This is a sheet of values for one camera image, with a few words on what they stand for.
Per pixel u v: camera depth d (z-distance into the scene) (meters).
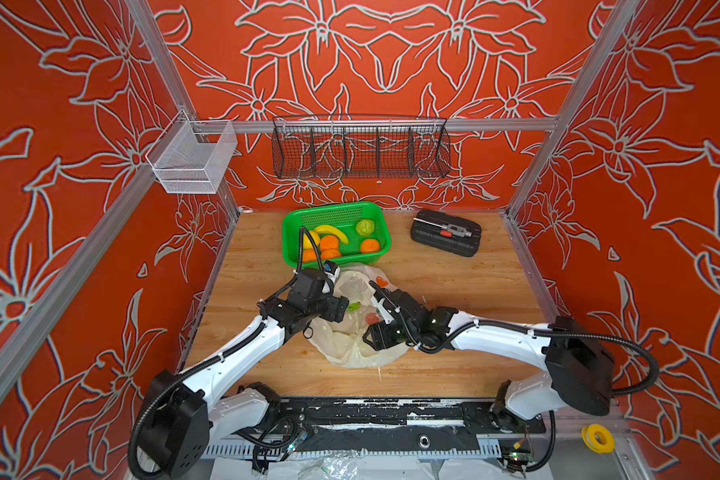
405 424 0.73
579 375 0.43
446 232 1.04
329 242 1.05
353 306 0.89
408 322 0.62
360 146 0.97
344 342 0.81
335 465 0.67
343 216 1.14
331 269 0.73
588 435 0.70
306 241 0.99
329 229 1.10
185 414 0.39
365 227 1.07
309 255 1.00
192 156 0.93
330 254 0.98
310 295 0.63
